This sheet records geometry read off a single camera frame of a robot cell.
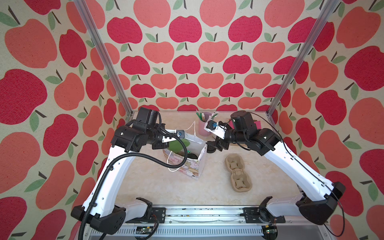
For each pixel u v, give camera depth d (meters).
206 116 0.93
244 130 0.50
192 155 0.75
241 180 0.84
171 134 0.52
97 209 0.37
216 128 0.56
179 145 0.53
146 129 0.46
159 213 0.75
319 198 0.39
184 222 0.73
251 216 0.73
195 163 0.69
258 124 1.05
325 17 0.72
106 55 0.88
